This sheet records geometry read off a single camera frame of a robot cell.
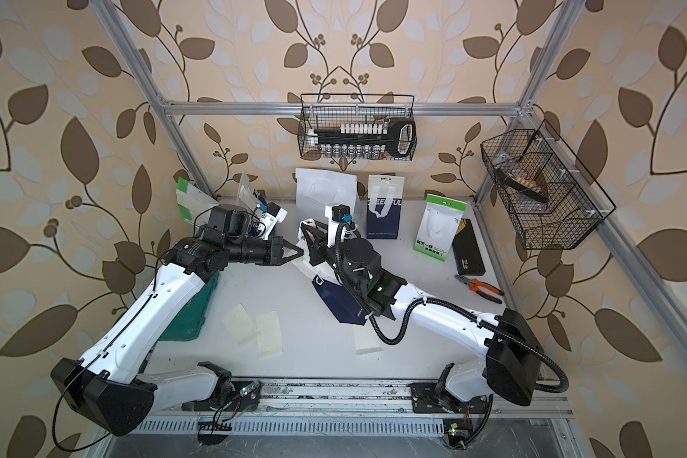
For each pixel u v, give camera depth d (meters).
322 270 0.71
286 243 0.65
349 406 0.74
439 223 0.92
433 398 0.72
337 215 0.58
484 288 0.94
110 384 0.38
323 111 0.91
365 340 0.85
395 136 0.84
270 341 0.85
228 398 0.69
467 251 1.02
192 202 0.93
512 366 0.39
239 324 0.88
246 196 0.91
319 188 1.00
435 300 0.49
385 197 0.96
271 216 0.64
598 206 0.62
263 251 0.61
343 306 0.71
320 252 0.59
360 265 0.50
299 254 0.69
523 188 0.74
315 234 0.61
